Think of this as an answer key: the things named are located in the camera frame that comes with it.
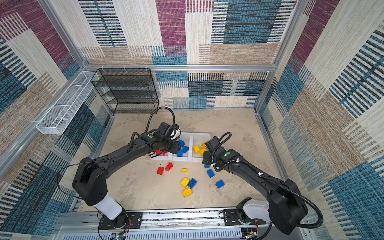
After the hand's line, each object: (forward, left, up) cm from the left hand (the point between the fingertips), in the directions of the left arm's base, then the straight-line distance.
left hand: (177, 144), depth 86 cm
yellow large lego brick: (+3, -11, -11) cm, 15 cm away
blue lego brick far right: (-18, -23, -14) cm, 33 cm away
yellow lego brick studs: (+2, -14, -12) cm, 19 cm away
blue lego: (+4, -4, -12) cm, 13 cm away
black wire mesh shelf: (+43, +38, +4) cm, 58 cm away
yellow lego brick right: (+4, -15, -10) cm, 18 cm away
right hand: (-8, -18, -4) cm, 20 cm away
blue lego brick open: (+1, 0, -13) cm, 13 cm away
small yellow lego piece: (-10, -3, -13) cm, 17 cm away
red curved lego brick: (-8, +6, -12) cm, 16 cm away
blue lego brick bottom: (-17, -8, -14) cm, 23 cm away
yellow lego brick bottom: (-18, -4, -11) cm, 21 cm away
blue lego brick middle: (-12, -19, -13) cm, 26 cm away
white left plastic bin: (-3, +6, -8) cm, 11 cm away
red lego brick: (-10, +11, -13) cm, 20 cm away
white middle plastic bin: (+9, -5, -6) cm, 12 cm away
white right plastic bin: (+10, -12, -10) cm, 18 cm away
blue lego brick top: (+6, -2, -9) cm, 11 cm away
